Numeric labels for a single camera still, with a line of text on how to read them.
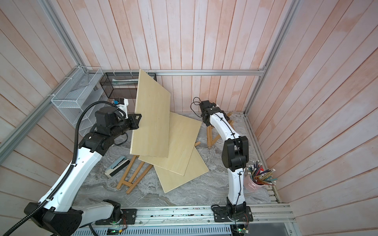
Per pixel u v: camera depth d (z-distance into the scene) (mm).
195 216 747
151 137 780
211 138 982
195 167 880
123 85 1036
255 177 771
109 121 504
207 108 701
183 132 1025
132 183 821
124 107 612
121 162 902
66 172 412
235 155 548
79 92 806
